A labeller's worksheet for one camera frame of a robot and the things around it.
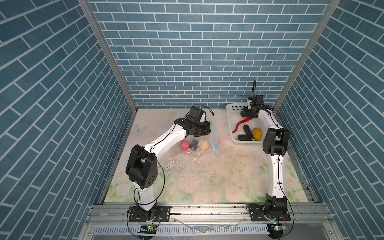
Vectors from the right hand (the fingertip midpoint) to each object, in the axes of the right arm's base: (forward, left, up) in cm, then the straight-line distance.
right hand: (244, 110), depth 111 cm
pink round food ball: (-33, +40, -1) cm, 52 cm away
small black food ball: (-33, +35, +1) cm, 48 cm away
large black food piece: (-23, +2, -3) cm, 23 cm away
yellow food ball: (-20, -7, -1) cm, 21 cm away
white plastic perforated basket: (+2, +6, -3) cm, 7 cm away
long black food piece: (-16, -2, -5) cm, 16 cm away
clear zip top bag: (-39, +43, -6) cm, 58 cm away
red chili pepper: (-5, -1, -5) cm, 7 cm away
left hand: (-29, +24, +12) cm, 39 cm away
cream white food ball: (-32, +28, 0) cm, 43 cm away
